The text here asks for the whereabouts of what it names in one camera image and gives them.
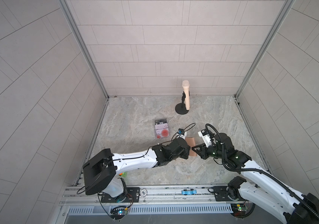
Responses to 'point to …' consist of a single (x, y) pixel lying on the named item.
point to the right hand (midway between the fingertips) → (192, 149)
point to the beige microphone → (186, 84)
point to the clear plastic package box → (162, 128)
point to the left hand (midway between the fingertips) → (191, 148)
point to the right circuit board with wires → (239, 210)
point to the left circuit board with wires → (118, 212)
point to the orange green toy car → (123, 174)
